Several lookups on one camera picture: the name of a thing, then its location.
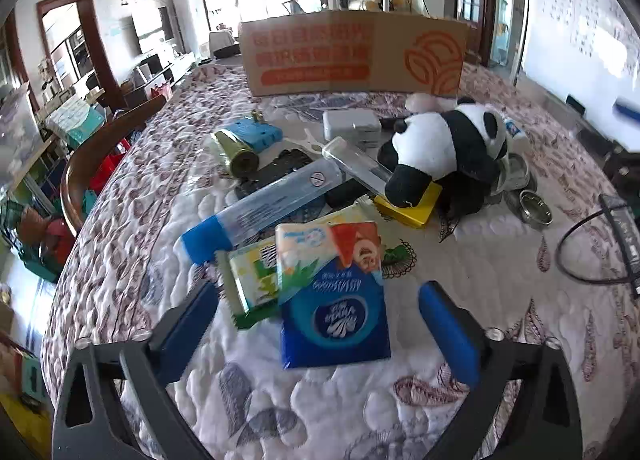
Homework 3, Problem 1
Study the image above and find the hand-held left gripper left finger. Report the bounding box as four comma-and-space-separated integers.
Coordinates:
51, 280, 223, 460

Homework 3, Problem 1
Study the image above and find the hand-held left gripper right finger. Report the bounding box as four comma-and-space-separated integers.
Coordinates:
418, 281, 583, 460

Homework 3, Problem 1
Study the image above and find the green yellow snack packet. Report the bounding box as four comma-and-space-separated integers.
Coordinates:
217, 240, 283, 328

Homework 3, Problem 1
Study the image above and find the blue tissue pack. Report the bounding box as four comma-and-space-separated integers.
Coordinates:
277, 265, 392, 371

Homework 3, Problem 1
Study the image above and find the yellow box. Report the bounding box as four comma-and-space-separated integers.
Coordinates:
374, 183, 443, 230

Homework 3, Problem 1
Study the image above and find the clear plastic tube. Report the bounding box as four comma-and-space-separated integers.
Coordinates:
322, 137, 401, 193

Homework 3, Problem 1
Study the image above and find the orange print cardboard box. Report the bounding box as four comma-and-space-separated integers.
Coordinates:
239, 9, 470, 98

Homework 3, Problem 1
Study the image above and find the paisley quilted table cover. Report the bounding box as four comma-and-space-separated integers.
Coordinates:
40, 60, 640, 460

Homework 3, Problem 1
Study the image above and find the small steel bowl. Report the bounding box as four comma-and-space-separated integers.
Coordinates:
517, 189, 553, 228
495, 153, 538, 196

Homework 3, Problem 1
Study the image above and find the clear bottle with blue cap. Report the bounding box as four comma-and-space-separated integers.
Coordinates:
181, 160, 343, 263

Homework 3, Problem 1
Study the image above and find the small white blue packet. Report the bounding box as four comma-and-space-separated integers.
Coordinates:
500, 115, 526, 141

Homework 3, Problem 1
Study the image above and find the red basket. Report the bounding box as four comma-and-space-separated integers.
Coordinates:
90, 140, 132, 191

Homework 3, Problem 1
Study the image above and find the green bag roll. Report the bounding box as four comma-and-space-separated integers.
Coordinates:
210, 130, 261, 176

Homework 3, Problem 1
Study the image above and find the wooden chair back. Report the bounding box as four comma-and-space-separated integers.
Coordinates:
60, 95, 168, 236

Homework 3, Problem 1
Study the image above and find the panda plush toy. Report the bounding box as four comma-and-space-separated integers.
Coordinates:
377, 94, 511, 208

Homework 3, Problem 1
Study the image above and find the black textured pad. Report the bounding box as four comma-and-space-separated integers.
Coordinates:
237, 147, 313, 196

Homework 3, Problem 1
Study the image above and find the whiteboard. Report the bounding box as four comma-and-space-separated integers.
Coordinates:
520, 0, 640, 141

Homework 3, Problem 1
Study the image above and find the light blue case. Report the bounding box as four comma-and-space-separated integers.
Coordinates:
222, 115, 285, 151

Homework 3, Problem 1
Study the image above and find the white plastic clip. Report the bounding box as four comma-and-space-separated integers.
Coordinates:
285, 127, 326, 151

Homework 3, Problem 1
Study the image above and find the pale dome-shaped object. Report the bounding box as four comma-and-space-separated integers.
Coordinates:
404, 93, 441, 111

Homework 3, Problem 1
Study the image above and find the white power adapter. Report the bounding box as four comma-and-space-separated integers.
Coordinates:
321, 109, 383, 146

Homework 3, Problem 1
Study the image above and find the teal storage box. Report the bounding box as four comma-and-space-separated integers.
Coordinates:
47, 98, 106, 148

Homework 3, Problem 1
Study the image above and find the wooden glass door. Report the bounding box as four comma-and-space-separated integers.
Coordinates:
452, 0, 496, 66

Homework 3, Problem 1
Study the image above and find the beige armchair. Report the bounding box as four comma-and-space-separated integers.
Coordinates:
207, 28, 241, 58

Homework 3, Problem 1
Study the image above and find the flat screen television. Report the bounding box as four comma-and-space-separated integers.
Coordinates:
131, 13, 163, 54

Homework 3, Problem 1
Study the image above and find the white tall cabinet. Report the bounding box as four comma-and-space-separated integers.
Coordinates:
170, 0, 198, 56

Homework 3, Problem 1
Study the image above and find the black cable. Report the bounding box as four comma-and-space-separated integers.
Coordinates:
556, 205, 640, 286

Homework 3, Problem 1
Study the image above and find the green wire basket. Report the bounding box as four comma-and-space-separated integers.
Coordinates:
0, 200, 76, 283

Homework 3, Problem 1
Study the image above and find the wooden door frame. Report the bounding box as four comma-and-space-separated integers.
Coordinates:
36, 0, 123, 111

